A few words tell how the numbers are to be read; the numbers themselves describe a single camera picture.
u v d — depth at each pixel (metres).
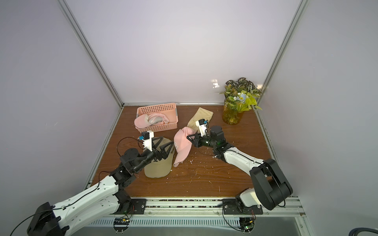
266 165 0.47
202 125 0.74
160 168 0.87
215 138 0.66
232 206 0.73
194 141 0.76
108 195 0.52
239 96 0.92
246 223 0.71
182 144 0.80
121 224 0.72
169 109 1.14
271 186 0.42
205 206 0.74
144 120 1.05
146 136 0.62
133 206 0.72
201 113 1.14
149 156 0.64
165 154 0.65
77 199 0.46
